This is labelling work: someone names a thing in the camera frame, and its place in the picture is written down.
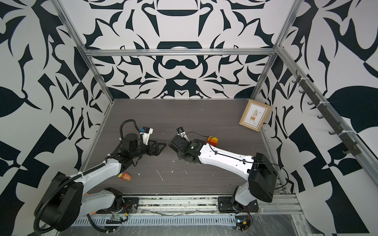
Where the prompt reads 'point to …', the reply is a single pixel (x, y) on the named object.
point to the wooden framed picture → (255, 115)
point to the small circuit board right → (242, 222)
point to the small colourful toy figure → (125, 175)
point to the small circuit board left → (115, 219)
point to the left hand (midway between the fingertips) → (159, 140)
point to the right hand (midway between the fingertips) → (183, 146)
